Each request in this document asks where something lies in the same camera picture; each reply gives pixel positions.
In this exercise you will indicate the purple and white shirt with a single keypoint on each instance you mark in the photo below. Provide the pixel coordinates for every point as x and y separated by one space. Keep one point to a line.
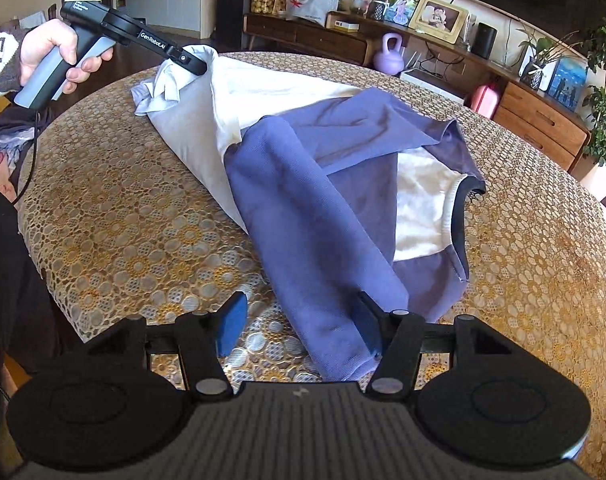
293 185

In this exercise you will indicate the cartoon figure picture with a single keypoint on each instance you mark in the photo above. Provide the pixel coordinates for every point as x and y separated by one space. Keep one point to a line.
403 9

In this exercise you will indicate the white planter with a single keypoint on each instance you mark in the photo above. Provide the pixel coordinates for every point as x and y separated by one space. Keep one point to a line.
605 182

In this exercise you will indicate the dark wooden drawer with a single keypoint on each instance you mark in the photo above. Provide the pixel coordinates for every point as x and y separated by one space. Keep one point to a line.
270 29
333 45

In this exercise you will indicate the yellow-green framed photo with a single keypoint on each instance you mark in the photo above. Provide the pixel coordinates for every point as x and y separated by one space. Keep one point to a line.
438 20

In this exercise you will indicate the pink case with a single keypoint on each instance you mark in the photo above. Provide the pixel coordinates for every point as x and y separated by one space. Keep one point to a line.
485 101

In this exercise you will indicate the green plant in patterned vase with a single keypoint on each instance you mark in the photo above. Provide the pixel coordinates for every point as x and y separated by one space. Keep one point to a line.
536 77

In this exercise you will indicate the person's leg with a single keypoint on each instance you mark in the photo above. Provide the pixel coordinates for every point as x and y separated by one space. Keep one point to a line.
13 310

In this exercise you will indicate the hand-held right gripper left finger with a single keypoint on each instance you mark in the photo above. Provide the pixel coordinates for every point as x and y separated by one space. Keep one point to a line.
230 322

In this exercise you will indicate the wooden TV cabinet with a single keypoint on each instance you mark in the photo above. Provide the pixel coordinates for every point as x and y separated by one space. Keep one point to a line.
433 45

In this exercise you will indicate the floral cloth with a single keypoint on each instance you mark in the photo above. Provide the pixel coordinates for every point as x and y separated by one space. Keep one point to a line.
0 160

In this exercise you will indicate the blue family picture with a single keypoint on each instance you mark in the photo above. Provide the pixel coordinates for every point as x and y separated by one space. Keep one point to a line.
569 82

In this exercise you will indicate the small beige box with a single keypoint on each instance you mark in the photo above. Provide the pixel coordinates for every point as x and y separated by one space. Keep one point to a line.
346 26

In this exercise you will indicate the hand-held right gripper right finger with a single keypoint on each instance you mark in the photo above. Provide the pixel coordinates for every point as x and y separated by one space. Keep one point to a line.
368 325

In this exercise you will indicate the white gift bag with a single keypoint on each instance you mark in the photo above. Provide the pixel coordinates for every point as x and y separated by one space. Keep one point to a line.
310 5

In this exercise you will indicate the white flat box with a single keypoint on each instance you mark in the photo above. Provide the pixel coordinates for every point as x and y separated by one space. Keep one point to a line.
433 85

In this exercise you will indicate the leafy potted tree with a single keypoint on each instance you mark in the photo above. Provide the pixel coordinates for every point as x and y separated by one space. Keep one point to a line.
605 85

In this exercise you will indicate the black speaker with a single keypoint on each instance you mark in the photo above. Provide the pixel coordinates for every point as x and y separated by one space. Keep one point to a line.
484 40

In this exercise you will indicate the person's left hand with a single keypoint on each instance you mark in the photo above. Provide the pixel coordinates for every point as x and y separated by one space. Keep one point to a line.
48 45

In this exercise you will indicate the light wooden drawer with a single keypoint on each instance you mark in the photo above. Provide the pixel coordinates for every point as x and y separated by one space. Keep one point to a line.
548 115
533 142

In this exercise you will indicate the purple kettlebell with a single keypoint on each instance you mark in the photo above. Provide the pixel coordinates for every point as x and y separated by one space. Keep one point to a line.
390 60

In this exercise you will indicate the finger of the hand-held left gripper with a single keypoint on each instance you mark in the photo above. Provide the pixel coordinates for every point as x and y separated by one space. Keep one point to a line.
190 60

